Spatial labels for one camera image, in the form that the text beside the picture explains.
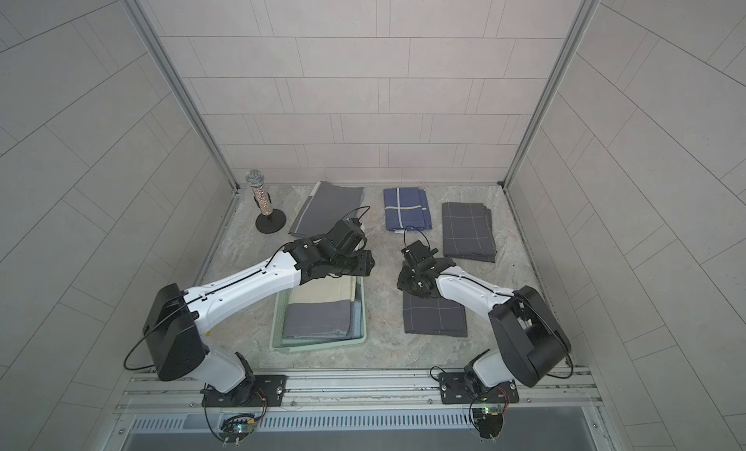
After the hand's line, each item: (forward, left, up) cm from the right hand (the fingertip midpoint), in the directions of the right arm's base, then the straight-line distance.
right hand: (401, 283), depth 89 cm
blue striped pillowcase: (+30, -5, 0) cm, 31 cm away
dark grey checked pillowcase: (+19, -26, -1) cm, 32 cm away
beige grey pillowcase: (-6, +23, +1) cm, 24 cm away
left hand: (0, +7, +12) cm, 14 cm away
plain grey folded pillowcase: (+35, +26, -1) cm, 44 cm away
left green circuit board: (-33, +40, +2) cm, 52 cm away
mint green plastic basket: (-13, +34, +5) cm, 37 cm away
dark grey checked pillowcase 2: (-10, -9, 0) cm, 13 cm away
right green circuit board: (-35, -19, -5) cm, 40 cm away
